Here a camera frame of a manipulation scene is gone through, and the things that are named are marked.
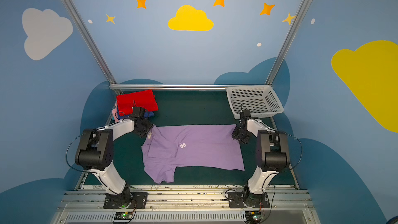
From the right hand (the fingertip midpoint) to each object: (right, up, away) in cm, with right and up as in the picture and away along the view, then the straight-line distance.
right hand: (237, 137), depth 96 cm
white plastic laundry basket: (+23, +25, +23) cm, 41 cm away
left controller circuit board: (-59, -31, -25) cm, 72 cm away
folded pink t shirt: (-82, +15, +8) cm, 84 cm away
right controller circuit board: (+1, -33, -25) cm, 41 cm away
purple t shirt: (-43, -5, -5) cm, 44 cm away
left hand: (-54, +6, +3) cm, 55 cm away
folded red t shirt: (-65, +25, +19) cm, 72 cm away
